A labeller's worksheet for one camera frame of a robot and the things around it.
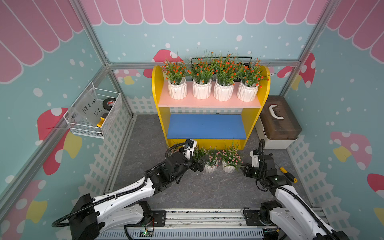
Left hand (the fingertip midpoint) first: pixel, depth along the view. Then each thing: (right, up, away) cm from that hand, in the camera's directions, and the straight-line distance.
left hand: (200, 154), depth 74 cm
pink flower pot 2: (+7, -3, +5) cm, 9 cm away
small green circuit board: (-27, -38, -2) cm, 47 cm away
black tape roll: (-50, +27, +6) cm, 57 cm away
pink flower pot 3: (+16, -3, +5) cm, 17 cm away
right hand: (+24, -8, +10) cm, 27 cm away
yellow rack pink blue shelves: (+6, +17, +23) cm, 29 cm away
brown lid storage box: (+49, +14, +20) cm, 55 cm away
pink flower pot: (-1, -1, +8) cm, 8 cm away
